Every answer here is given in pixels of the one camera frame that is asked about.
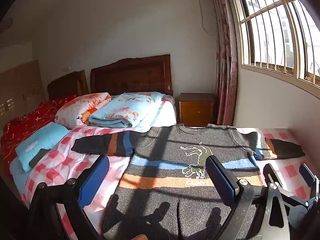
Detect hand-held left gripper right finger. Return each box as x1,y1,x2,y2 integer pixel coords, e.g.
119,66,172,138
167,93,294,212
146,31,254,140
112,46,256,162
205,155,291,240

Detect pink floral curtain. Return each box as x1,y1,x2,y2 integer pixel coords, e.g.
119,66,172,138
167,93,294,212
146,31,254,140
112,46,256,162
207,0,241,127

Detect orange floral quilt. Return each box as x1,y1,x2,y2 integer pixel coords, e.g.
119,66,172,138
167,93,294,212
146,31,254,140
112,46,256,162
54,92,112,128

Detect beige wardrobe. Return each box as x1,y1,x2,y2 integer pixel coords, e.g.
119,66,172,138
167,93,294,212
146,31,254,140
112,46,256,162
0,60,46,132

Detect wooden nightstand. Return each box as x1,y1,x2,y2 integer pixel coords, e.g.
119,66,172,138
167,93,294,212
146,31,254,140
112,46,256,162
178,93,217,127

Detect small wooden headboard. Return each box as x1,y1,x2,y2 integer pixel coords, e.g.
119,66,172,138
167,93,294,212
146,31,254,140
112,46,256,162
47,70,90,101

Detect large carved wooden headboard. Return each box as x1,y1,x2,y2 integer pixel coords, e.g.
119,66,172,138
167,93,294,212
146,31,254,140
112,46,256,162
90,54,174,97

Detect barred window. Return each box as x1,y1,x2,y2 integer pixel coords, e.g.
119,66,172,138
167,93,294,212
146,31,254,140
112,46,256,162
226,0,320,90

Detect dark grey striped knit sweater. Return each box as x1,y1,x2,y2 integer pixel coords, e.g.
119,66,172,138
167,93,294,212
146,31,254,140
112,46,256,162
71,124,306,240

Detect red patterned blanket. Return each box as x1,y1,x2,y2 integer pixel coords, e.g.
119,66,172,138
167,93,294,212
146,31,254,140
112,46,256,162
0,95,78,179

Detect light blue pillow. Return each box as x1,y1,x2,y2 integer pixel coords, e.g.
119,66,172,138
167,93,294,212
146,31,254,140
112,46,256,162
15,122,70,173

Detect light blue floral quilt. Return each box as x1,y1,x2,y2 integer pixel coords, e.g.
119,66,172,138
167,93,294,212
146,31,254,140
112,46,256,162
89,91,166,128

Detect pink checkered bed sheet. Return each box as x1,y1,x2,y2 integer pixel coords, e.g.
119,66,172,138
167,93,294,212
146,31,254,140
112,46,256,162
10,126,320,240

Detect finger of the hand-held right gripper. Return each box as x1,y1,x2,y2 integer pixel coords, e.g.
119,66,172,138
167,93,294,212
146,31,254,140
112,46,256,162
299,163,320,202
263,163,308,207

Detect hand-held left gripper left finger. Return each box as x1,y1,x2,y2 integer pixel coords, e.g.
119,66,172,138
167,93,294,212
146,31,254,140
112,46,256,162
26,155,110,240

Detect air conditioner hose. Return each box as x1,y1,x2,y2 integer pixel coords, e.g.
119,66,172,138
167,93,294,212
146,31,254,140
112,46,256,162
195,0,218,36

